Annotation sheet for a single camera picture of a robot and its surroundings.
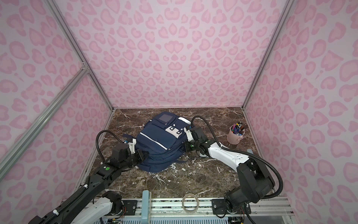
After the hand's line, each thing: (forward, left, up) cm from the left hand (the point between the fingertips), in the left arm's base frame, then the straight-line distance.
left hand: (149, 150), depth 79 cm
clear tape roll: (-25, -19, -13) cm, 34 cm away
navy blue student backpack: (+9, -7, -3) cm, 11 cm away
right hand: (+6, -21, -4) cm, 22 cm away
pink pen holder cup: (+13, -54, -3) cm, 55 cm away
